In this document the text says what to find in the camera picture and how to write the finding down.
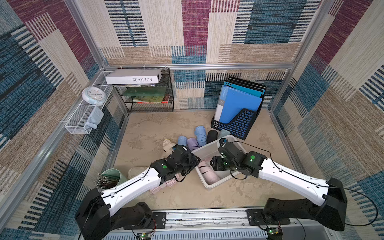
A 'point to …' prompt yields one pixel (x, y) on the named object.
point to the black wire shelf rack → (158, 98)
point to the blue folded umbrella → (201, 135)
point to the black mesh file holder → (242, 124)
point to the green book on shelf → (145, 91)
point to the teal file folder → (246, 89)
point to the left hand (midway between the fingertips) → (200, 160)
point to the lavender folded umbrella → (192, 143)
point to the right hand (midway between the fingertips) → (213, 161)
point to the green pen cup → (112, 178)
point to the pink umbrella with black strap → (210, 175)
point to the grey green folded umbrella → (224, 133)
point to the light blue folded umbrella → (182, 140)
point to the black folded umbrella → (212, 135)
